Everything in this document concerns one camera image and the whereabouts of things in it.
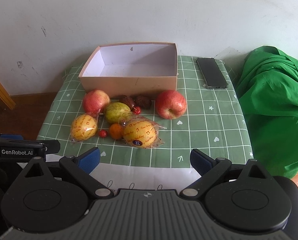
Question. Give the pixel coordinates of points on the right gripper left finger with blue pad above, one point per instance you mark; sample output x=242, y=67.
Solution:
x=78, y=170

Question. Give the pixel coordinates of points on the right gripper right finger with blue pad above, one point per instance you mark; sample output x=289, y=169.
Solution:
x=210, y=171

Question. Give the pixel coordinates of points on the small orange mandarin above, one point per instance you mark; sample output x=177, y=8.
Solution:
x=116, y=131

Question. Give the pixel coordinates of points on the green pear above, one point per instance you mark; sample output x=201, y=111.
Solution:
x=115, y=111

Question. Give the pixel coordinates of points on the large red apple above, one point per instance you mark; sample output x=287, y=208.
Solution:
x=170, y=104

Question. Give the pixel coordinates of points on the cherry tomato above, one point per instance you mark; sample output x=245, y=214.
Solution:
x=103, y=133
x=136, y=110

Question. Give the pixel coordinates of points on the green checked tablecloth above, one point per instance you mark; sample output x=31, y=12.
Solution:
x=213, y=123

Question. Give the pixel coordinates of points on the wrapped yellow fruit with sticker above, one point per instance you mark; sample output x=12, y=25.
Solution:
x=141, y=132

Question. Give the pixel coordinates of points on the dark red date left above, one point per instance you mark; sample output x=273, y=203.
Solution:
x=127, y=100

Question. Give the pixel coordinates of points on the dark red date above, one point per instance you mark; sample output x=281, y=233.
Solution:
x=143, y=102
x=127, y=100

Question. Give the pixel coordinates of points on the dark red date right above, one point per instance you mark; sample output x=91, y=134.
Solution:
x=143, y=102

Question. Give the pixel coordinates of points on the black smartphone clear case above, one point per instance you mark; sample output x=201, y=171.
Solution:
x=212, y=74

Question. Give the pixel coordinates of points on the green fabric cloth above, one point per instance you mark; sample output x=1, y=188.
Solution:
x=268, y=95

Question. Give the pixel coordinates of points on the pink cardboard box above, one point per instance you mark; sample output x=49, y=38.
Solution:
x=134, y=68

